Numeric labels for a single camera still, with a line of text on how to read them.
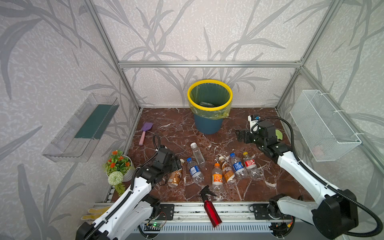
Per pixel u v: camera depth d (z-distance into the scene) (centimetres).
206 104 102
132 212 56
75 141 63
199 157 87
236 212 75
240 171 86
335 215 38
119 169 75
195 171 82
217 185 81
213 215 71
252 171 88
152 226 71
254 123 71
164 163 62
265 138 60
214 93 97
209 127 108
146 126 108
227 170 82
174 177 80
